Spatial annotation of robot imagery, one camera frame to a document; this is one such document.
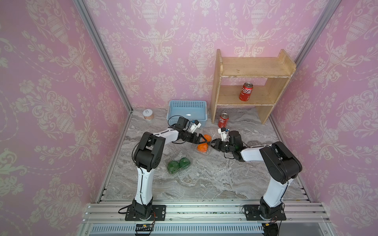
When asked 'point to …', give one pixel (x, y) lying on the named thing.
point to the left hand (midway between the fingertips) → (202, 141)
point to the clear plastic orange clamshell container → (208, 146)
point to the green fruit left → (173, 166)
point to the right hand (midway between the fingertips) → (208, 143)
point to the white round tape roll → (148, 114)
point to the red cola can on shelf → (246, 91)
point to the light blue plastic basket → (192, 110)
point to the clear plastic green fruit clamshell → (173, 166)
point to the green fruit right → (184, 162)
